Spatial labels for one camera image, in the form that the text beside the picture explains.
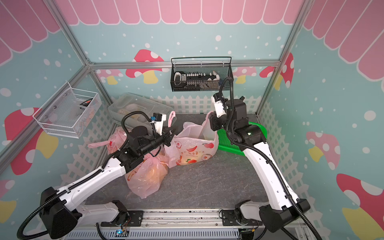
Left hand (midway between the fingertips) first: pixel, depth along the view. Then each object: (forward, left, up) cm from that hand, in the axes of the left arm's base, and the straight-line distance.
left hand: (183, 133), depth 74 cm
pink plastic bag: (-16, +19, -17) cm, 30 cm away
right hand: (+2, -20, +8) cm, 21 cm away
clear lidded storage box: (+31, +38, -7) cm, 50 cm away
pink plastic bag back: (-3, -6, -5) cm, 9 cm away
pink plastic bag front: (+4, +40, -13) cm, 42 cm away
